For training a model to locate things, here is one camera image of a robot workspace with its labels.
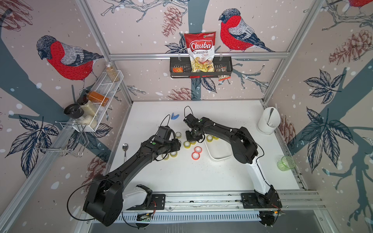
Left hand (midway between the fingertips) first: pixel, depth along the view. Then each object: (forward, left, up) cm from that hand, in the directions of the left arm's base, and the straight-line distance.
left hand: (180, 142), depth 84 cm
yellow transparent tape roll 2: (+4, -4, -11) cm, 12 cm away
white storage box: (0, -24, -8) cm, 26 cm away
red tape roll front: (-4, -9, -11) cm, 15 cm away
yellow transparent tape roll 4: (-5, +9, -10) cm, 14 cm away
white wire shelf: (+3, +39, +25) cm, 47 cm away
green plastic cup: (-8, -65, -11) cm, 66 cm away
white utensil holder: (+18, -60, -3) cm, 63 cm away
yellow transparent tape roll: (+12, +3, -11) cm, 16 cm away
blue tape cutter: (+27, +7, -10) cm, 30 cm away
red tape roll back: (+1, -11, -11) cm, 15 cm away
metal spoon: (+1, +37, -10) cm, 38 cm away
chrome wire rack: (-10, +46, +22) cm, 52 cm away
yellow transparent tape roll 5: (+8, -19, -10) cm, 23 cm away
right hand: (+7, -4, -9) cm, 13 cm away
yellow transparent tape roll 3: (-3, +5, -11) cm, 12 cm away
